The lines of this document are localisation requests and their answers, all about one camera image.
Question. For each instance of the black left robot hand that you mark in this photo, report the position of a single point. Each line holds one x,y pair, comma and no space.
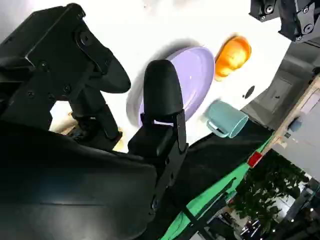
305,15

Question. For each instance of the grey cabinet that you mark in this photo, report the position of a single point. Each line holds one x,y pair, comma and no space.
280,92

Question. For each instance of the green leafy plant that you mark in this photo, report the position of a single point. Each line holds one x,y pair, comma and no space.
270,190

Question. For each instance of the lilac plate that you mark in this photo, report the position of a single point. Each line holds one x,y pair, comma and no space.
197,75

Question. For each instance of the black metal stand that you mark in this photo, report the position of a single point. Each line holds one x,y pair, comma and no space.
196,226

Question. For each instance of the green cloth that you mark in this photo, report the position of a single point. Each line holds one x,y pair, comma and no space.
212,195

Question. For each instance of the black round table grommet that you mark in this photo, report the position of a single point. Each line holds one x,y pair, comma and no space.
250,92

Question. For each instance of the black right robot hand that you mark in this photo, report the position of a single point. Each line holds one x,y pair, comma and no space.
62,187

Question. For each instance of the red box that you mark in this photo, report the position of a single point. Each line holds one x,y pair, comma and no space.
254,159

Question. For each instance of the black cloth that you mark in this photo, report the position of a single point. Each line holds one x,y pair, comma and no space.
220,155

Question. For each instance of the orange and white bread roll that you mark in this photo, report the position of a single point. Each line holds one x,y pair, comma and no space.
232,57

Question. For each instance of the pale green mug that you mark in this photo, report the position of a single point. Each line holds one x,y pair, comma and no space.
225,117

